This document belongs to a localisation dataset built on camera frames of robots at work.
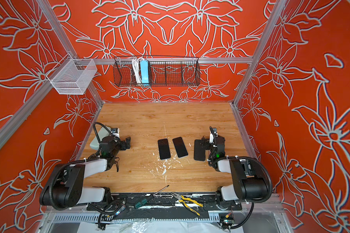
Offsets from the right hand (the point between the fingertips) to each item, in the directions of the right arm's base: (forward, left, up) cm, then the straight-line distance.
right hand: (211, 134), depth 92 cm
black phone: (-8, +31, -6) cm, 33 cm away
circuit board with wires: (-45, -2, -8) cm, 46 cm away
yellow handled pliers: (-36, +20, -7) cm, 41 cm away
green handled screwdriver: (-38, +40, -5) cm, 55 cm away
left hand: (-2, +58, -1) cm, 58 cm away
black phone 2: (-6, +21, -6) cm, 22 cm away
